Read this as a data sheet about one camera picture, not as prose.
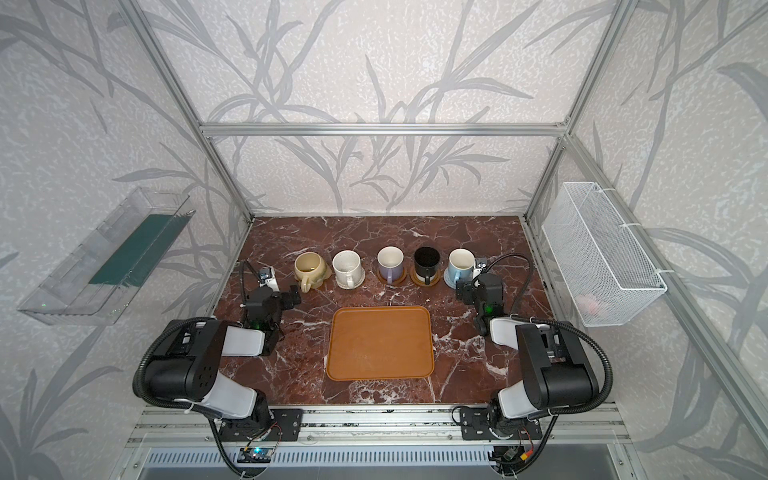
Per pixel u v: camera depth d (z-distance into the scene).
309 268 1.00
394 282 0.96
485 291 0.70
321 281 0.97
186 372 0.44
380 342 0.89
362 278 1.01
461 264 0.96
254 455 0.71
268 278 0.81
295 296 0.89
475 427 0.73
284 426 0.73
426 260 0.96
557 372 0.44
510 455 0.75
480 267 0.82
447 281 1.02
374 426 0.75
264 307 0.71
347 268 0.99
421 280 0.98
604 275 0.61
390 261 1.02
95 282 0.63
